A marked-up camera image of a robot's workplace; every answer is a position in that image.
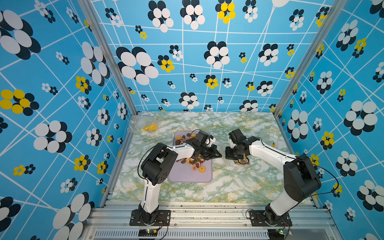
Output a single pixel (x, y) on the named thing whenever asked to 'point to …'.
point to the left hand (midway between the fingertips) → (224, 155)
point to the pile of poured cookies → (194, 161)
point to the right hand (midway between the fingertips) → (228, 155)
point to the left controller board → (147, 232)
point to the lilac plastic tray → (190, 169)
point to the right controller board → (276, 234)
